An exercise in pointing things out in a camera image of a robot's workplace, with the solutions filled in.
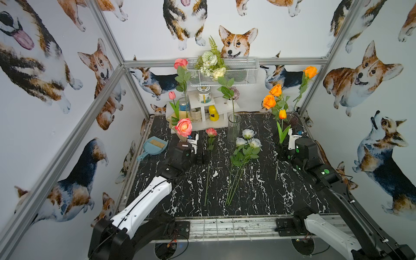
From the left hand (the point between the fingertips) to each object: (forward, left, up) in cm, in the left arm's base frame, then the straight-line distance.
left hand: (202, 145), depth 80 cm
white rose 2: (+2, -19, -20) cm, 28 cm away
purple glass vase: (+17, -51, -1) cm, 54 cm away
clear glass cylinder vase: (+18, -18, -9) cm, 27 cm away
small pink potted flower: (+35, -20, +5) cm, 40 cm away
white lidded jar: (+29, -1, +8) cm, 30 cm away
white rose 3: (+9, -30, -15) cm, 34 cm away
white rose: (+18, -28, -16) cm, 37 cm away
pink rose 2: (+21, -3, -17) cm, 27 cm away
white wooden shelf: (+34, -12, -5) cm, 36 cm away
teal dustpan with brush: (+13, +33, -20) cm, 41 cm away
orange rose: (+23, -39, +15) cm, 47 cm away
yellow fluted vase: (+22, +12, 0) cm, 25 cm away
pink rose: (-1, +6, +16) cm, 17 cm away
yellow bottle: (+34, -6, -13) cm, 37 cm away
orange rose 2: (+14, -33, +15) cm, 39 cm away
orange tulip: (+1, -37, +9) cm, 38 cm away
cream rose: (+25, -13, +13) cm, 31 cm away
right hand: (-3, -38, +6) cm, 39 cm away
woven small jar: (+35, +7, -14) cm, 38 cm away
